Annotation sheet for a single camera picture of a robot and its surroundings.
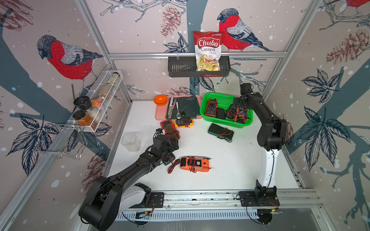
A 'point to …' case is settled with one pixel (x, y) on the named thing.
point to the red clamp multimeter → (211, 108)
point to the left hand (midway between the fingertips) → (174, 139)
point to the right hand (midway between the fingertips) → (240, 103)
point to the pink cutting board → (161, 110)
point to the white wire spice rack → (101, 95)
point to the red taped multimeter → (169, 130)
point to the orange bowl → (160, 100)
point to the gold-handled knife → (170, 114)
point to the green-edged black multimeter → (168, 159)
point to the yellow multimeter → (183, 122)
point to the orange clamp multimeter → (193, 164)
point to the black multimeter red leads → (230, 113)
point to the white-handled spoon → (178, 114)
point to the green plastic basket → (226, 102)
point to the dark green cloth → (187, 106)
